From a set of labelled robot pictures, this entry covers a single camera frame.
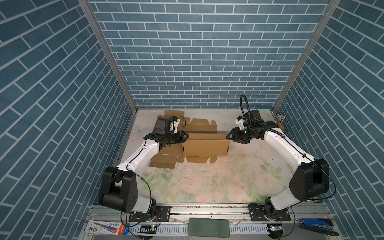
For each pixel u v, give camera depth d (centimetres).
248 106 68
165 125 67
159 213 73
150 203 43
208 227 69
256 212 74
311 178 43
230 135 79
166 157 95
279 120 94
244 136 72
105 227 69
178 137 75
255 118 67
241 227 71
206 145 87
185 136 83
